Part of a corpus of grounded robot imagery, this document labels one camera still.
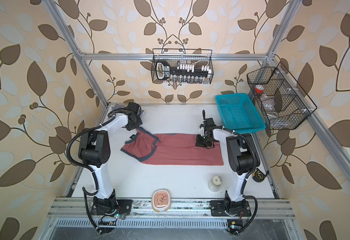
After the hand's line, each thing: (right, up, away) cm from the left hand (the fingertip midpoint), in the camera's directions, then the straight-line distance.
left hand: (137, 122), depth 99 cm
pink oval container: (+19, -39, -24) cm, 50 cm away
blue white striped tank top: (-18, +11, +10) cm, 24 cm away
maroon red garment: (+23, -17, -5) cm, 30 cm away
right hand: (+40, -15, -2) cm, 43 cm away
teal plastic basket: (+75, +7, +16) cm, 77 cm away
